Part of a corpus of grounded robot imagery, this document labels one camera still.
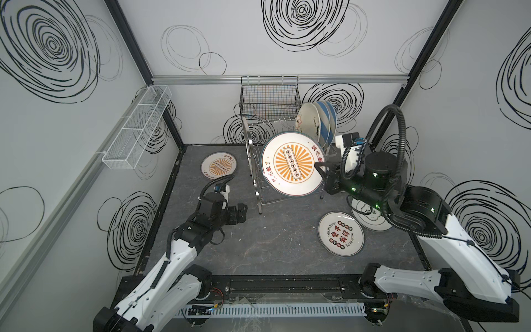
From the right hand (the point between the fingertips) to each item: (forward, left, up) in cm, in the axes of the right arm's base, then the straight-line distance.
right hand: (313, 164), depth 55 cm
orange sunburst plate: (+36, +41, -43) cm, 69 cm away
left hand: (+2, +24, -29) cm, 38 cm away
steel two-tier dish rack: (+55, +21, -37) cm, 69 cm away
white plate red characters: (-2, -18, -44) cm, 47 cm away
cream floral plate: (+30, -3, -9) cm, 32 cm away
